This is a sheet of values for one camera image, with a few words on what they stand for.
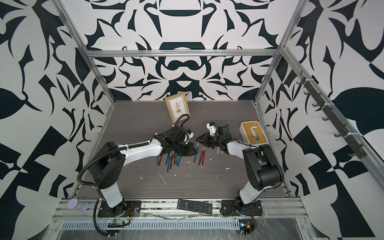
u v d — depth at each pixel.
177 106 1.05
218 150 0.94
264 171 0.47
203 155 0.92
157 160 0.91
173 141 0.70
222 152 0.71
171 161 0.89
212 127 0.87
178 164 0.89
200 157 0.91
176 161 0.91
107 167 0.46
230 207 0.74
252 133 0.96
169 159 0.91
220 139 0.75
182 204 0.75
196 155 0.84
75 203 0.68
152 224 0.78
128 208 0.73
